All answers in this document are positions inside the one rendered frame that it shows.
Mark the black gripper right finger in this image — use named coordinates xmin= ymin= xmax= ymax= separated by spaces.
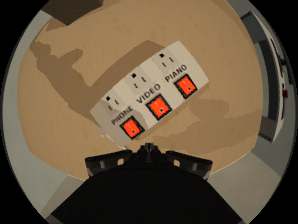
xmin=149 ymin=143 xmax=213 ymax=181

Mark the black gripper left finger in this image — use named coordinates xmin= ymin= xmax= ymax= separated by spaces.
xmin=85 ymin=143 xmax=149 ymax=178

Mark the grey power strip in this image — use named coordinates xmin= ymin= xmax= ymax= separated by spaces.
xmin=90 ymin=40 xmax=209 ymax=150

